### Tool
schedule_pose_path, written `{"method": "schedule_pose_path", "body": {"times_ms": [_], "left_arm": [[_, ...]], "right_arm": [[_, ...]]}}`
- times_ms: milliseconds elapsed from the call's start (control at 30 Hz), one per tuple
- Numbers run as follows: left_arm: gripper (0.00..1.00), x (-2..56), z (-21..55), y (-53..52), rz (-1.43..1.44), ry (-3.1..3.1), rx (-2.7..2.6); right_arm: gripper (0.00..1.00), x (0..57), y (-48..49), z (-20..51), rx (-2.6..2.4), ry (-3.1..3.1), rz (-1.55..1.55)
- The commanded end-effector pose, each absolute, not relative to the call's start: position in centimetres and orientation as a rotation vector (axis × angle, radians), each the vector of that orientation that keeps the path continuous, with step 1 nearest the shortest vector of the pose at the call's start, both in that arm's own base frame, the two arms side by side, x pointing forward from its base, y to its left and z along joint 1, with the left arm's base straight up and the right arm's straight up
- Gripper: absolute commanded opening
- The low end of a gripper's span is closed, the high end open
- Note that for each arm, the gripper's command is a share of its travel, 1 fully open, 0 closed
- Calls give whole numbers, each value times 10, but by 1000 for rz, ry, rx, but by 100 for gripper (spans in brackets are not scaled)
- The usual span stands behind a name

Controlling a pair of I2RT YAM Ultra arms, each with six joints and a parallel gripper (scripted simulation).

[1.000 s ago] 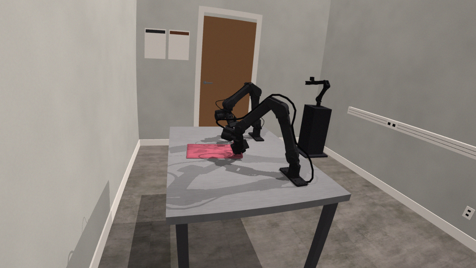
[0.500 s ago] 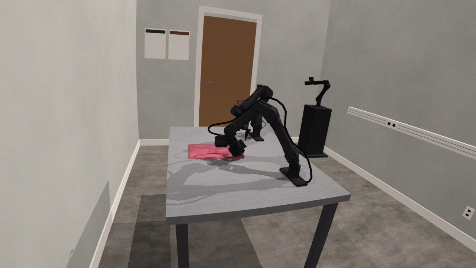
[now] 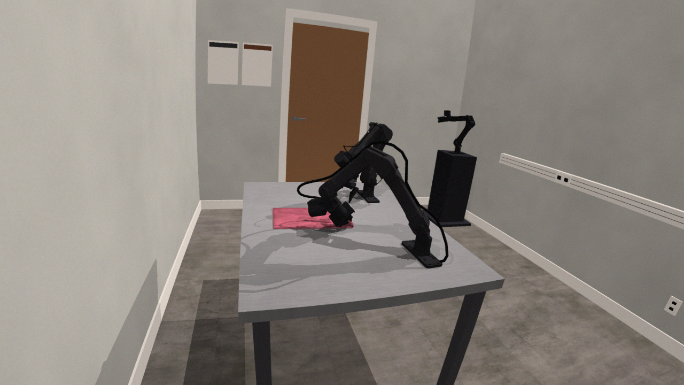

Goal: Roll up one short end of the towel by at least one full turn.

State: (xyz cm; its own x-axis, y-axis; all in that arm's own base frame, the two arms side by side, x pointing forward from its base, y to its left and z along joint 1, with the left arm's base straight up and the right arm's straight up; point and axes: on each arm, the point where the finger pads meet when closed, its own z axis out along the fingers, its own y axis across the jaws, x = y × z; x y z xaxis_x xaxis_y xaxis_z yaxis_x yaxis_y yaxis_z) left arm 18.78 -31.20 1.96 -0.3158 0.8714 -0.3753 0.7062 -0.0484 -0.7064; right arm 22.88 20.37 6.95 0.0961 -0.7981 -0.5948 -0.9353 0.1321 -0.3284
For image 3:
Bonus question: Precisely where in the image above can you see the pink towel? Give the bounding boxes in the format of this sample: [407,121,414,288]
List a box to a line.
[273,208,354,229]

